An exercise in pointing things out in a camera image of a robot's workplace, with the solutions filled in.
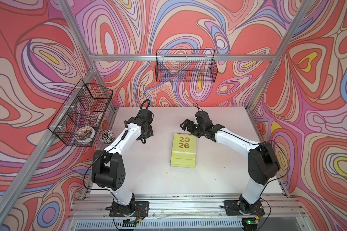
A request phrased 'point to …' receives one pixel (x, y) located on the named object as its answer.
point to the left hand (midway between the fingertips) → (148, 134)
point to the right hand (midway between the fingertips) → (185, 131)
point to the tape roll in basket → (85, 134)
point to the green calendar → (183, 150)
